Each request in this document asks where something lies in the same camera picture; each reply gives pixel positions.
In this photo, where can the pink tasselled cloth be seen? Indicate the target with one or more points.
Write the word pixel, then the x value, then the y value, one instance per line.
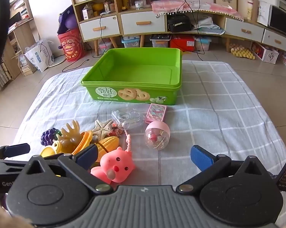
pixel 171 4

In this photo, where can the red round bag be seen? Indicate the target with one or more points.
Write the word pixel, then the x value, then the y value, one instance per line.
pixel 70 46

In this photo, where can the yellow canister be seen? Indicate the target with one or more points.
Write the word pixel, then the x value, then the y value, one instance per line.
pixel 126 1

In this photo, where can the pink card box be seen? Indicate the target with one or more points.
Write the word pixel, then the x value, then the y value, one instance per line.
pixel 156 112

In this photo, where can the small red figurine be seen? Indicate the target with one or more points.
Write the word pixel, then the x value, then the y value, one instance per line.
pixel 114 131

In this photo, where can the yellow toy fruit piece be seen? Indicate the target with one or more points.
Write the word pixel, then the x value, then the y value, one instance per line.
pixel 48 151

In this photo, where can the beige antler-shaped toy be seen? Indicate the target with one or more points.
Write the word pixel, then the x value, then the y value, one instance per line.
pixel 70 130

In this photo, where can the beige starfish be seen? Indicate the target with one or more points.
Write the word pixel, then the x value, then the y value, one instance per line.
pixel 101 128

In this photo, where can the white patterned box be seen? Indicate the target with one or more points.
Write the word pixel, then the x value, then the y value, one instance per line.
pixel 267 54

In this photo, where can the white paper bag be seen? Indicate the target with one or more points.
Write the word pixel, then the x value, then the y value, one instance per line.
pixel 38 57

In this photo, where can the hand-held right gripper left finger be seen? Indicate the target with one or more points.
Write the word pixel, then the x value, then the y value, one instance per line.
pixel 87 156

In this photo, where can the clear storage box blue lid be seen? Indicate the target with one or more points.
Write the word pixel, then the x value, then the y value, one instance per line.
pixel 131 42

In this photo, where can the beige fuzzy cloth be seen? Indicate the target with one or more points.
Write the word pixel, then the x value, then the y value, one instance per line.
pixel 0 215

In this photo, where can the wooden curved sideboard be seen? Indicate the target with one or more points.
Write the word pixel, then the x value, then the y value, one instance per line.
pixel 231 14

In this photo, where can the purple toy grapes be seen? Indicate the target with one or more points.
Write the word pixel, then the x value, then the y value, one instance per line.
pixel 49 136

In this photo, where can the black bag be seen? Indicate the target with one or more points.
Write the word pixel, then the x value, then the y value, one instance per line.
pixel 179 23

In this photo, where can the yellow toy corn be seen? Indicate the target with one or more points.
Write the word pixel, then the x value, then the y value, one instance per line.
pixel 110 143

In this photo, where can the clear storage box black lid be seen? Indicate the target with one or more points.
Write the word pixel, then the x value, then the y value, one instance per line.
pixel 160 41

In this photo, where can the yellow round object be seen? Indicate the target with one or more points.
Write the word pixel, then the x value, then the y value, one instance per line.
pixel 98 6

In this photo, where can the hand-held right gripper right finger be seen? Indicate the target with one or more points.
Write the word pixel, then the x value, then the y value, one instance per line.
pixel 201 158

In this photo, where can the clear pink capsule ball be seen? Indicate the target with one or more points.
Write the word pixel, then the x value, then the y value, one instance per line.
pixel 157 135

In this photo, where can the glass cup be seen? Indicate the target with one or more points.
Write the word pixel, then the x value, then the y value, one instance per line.
pixel 139 4

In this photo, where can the green plastic box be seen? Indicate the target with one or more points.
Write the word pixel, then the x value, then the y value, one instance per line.
pixel 133 72

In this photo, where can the wooden bookshelf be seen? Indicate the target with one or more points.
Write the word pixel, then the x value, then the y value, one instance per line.
pixel 17 42

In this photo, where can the folded clothes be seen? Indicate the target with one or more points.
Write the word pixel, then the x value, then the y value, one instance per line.
pixel 209 27

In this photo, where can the purple cushion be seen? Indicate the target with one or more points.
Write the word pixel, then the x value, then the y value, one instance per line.
pixel 69 20

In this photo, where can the clear storage box pink contents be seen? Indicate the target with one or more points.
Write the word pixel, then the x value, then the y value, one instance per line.
pixel 105 45

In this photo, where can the black microwave oven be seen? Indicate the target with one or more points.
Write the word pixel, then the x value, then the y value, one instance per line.
pixel 279 20

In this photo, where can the grey checked blanket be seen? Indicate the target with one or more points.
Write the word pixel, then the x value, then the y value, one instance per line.
pixel 216 123

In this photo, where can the small white carton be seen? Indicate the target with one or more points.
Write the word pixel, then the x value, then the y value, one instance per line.
pixel 87 13

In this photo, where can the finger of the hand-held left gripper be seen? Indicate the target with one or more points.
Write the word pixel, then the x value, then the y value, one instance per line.
pixel 7 165
pixel 17 148

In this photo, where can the red cardboard box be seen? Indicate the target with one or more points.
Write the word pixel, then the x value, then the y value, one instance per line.
pixel 182 43

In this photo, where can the yellow egg tray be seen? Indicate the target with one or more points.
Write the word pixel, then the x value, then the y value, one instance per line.
pixel 242 51

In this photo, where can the clear plastic case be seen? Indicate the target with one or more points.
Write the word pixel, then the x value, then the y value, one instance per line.
pixel 127 118

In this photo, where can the red and white ornament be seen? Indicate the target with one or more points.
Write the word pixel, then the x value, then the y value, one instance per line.
pixel 250 4

